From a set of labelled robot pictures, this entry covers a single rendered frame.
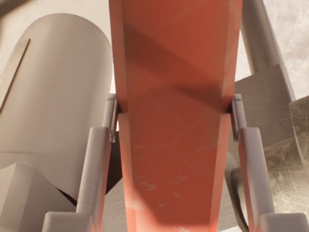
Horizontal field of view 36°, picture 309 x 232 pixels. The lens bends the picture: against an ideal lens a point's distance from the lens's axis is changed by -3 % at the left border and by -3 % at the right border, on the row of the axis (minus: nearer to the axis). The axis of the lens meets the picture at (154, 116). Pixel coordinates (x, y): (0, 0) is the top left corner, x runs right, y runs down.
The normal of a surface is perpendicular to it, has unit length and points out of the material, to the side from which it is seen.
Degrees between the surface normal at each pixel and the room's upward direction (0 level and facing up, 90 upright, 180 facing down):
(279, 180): 63
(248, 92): 90
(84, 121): 90
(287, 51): 0
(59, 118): 90
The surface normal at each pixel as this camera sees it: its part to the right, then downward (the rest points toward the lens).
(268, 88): -0.49, -0.67
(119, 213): -0.44, -0.26
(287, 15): -0.03, 0.65
